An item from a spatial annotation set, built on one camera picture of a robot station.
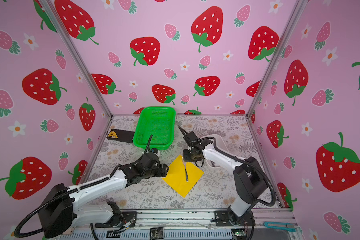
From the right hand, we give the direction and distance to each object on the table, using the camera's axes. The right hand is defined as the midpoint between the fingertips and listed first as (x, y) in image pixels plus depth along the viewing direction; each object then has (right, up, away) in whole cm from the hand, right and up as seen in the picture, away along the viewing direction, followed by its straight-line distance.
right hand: (185, 157), depth 88 cm
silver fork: (+1, -11, +1) cm, 11 cm away
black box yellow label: (-44, +12, +19) cm, 50 cm away
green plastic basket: (-20, +23, +30) cm, 43 cm away
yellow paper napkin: (-6, -13, +1) cm, 14 cm away
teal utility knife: (+49, -31, -15) cm, 60 cm away
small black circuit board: (-14, -32, -19) cm, 40 cm away
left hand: (-12, -5, -5) cm, 14 cm away
